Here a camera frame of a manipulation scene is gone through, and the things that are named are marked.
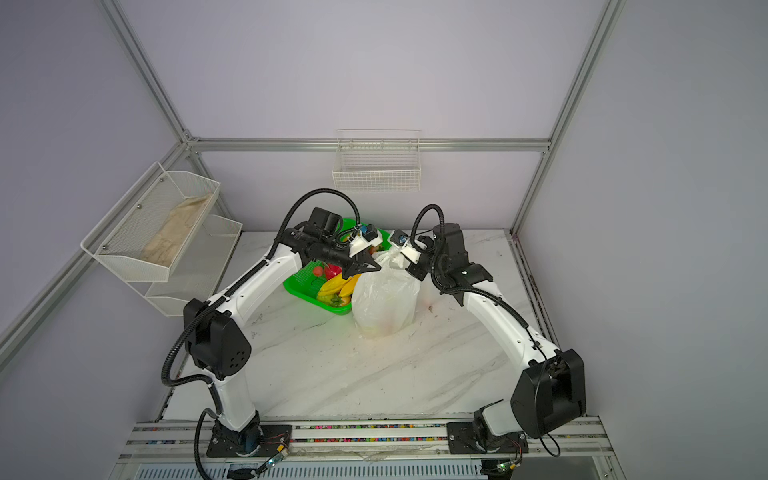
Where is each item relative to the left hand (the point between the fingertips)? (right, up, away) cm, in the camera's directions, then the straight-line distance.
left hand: (375, 266), depth 79 cm
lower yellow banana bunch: (-13, -8, +12) cm, 19 cm away
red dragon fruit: (-16, -2, +19) cm, 25 cm away
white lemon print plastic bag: (+3, -9, -2) cm, 10 cm away
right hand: (+7, +6, 0) cm, 10 cm away
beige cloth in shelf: (-54, +7, -2) cm, 55 cm away
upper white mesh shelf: (-60, +9, -3) cm, 61 cm away
